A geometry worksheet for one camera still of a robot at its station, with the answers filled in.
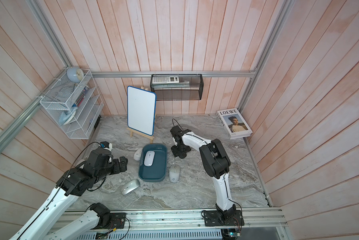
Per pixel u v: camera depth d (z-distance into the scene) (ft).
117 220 2.40
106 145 2.05
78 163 3.18
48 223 1.36
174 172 2.86
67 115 2.65
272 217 2.50
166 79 2.96
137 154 3.12
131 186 2.77
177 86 2.90
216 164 1.79
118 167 2.07
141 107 2.89
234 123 3.63
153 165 3.04
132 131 3.38
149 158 3.05
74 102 2.55
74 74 2.62
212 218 2.40
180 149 2.82
